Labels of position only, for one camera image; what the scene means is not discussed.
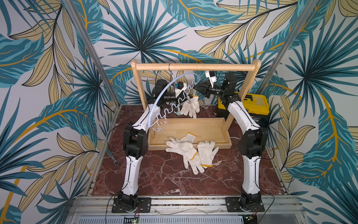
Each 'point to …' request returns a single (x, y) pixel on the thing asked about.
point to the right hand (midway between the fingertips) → (194, 86)
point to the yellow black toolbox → (256, 105)
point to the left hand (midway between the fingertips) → (191, 96)
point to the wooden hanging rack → (160, 131)
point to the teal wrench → (116, 162)
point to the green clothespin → (178, 111)
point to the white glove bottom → (196, 164)
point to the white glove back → (189, 137)
